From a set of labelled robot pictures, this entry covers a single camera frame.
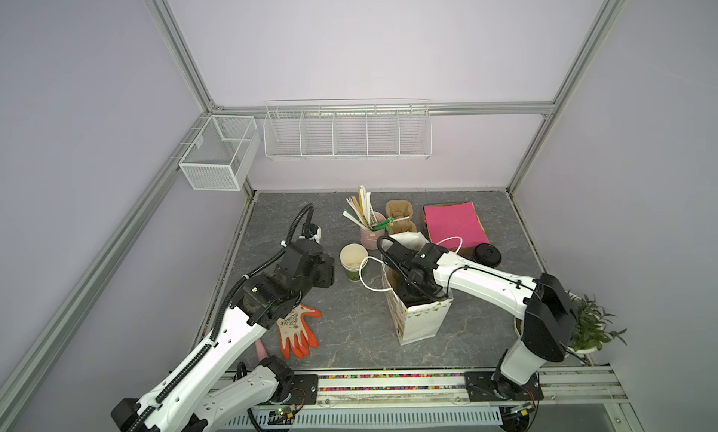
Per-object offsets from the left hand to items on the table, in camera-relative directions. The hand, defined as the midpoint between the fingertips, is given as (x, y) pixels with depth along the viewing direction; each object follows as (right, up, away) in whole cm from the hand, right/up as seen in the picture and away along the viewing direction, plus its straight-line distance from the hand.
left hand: (323, 262), depth 71 cm
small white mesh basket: (-45, +35, +34) cm, 66 cm away
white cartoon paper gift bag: (+22, -14, -4) cm, 27 cm away
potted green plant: (+65, -17, -5) cm, 67 cm away
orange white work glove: (-10, -23, +10) cm, 27 cm away
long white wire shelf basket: (+5, +43, +27) cm, 51 cm away
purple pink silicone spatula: (-19, -27, +8) cm, 34 cm away
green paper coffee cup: (+6, -1, +16) cm, 17 cm away
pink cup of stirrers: (+13, +9, +28) cm, 32 cm away
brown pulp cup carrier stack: (+24, +15, +41) cm, 50 cm away
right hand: (+24, -11, +11) cm, 28 cm away
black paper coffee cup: (+49, 0, +16) cm, 51 cm away
